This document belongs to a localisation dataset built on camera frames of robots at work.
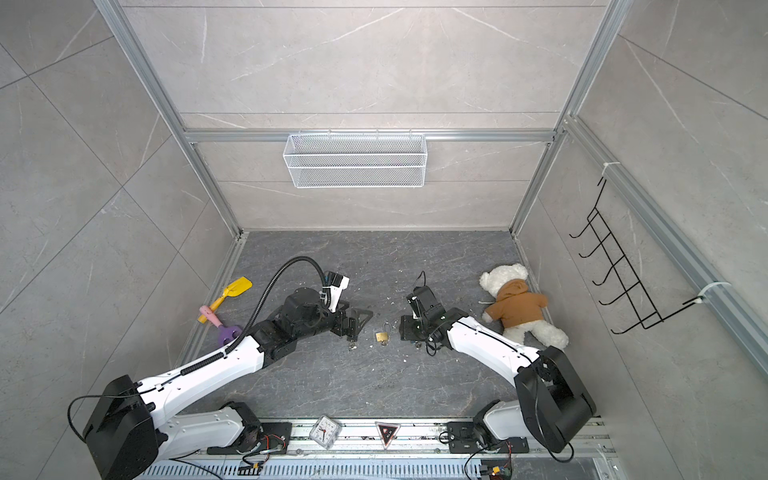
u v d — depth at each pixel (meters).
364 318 0.72
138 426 0.39
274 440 0.73
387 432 0.74
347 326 0.69
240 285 1.04
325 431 0.73
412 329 0.78
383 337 0.92
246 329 0.55
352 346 0.90
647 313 0.58
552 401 0.42
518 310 0.89
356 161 1.01
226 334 0.90
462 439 0.72
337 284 0.69
